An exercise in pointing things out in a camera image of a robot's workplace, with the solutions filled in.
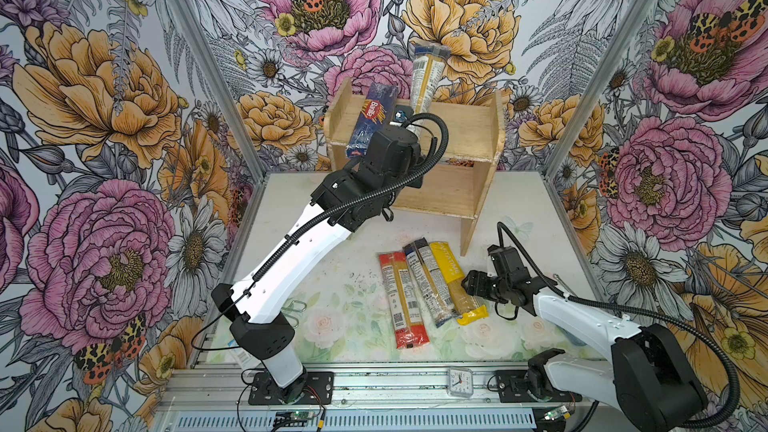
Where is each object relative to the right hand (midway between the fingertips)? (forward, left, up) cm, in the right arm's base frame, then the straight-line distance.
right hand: (473, 295), depth 87 cm
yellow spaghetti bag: (-3, +3, 0) cm, 5 cm away
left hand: (+13, +19, +40) cm, 47 cm away
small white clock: (-21, +7, -1) cm, 23 cm away
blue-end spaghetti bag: (+3, +11, +1) cm, 12 cm away
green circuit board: (-27, +47, -2) cm, 54 cm away
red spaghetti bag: (-8, +19, 0) cm, 20 cm away
